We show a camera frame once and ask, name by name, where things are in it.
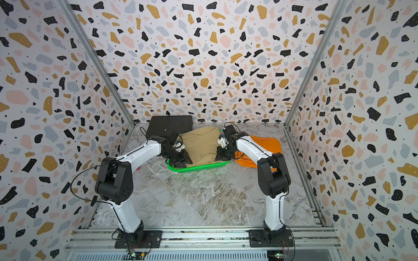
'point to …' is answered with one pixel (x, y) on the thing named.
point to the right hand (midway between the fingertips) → (218, 158)
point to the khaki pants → (202, 144)
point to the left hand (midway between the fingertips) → (191, 162)
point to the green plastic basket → (197, 167)
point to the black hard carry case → (163, 125)
